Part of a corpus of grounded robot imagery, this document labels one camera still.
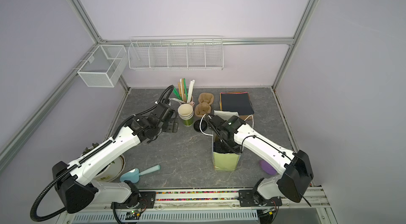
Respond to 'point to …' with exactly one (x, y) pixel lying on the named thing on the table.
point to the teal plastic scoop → (133, 175)
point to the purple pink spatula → (267, 167)
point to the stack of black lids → (204, 126)
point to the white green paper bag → (224, 157)
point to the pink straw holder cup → (192, 102)
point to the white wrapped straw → (191, 87)
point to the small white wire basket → (103, 67)
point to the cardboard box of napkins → (238, 102)
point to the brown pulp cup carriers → (204, 106)
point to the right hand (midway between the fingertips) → (224, 156)
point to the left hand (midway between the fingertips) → (168, 123)
